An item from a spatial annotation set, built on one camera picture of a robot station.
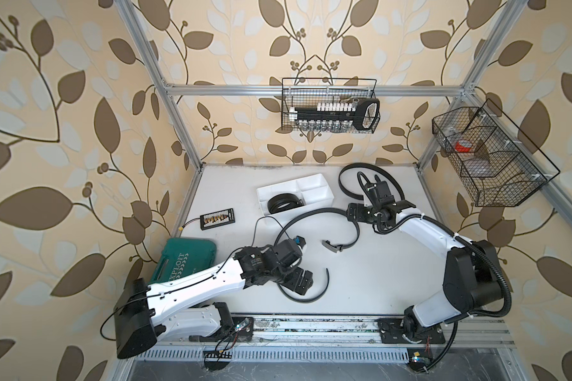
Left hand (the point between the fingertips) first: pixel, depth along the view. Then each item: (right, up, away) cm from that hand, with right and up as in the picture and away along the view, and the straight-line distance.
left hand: (300, 276), depth 74 cm
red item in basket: (+56, +42, +9) cm, 70 cm away
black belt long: (+13, +5, +16) cm, 21 cm away
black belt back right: (+36, +39, +46) cm, 70 cm away
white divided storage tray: (+7, +27, +31) cm, 42 cm away
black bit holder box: (-35, +14, +25) cm, 45 cm away
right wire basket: (+62, +35, 0) cm, 71 cm away
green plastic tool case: (-43, +2, +12) cm, 44 cm away
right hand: (+23, +18, +18) cm, 34 cm away
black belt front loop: (-7, +22, +22) cm, 32 cm away
